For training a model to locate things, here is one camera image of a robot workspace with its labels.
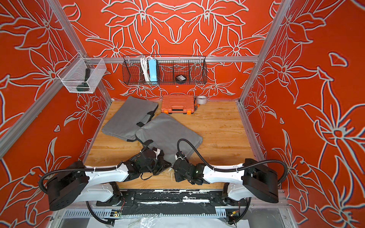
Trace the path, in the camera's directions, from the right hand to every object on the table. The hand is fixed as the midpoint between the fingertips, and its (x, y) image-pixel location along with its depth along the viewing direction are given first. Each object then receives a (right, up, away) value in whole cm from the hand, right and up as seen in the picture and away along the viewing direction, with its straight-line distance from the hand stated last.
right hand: (173, 172), depth 80 cm
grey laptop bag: (-32, +35, +30) cm, 56 cm away
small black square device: (+4, +58, +15) cm, 60 cm away
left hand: (0, +5, 0) cm, 5 cm away
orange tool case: (+2, +42, +31) cm, 52 cm away
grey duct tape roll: (+22, +46, +37) cm, 63 cm away
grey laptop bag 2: (-7, +21, +14) cm, 26 cm away
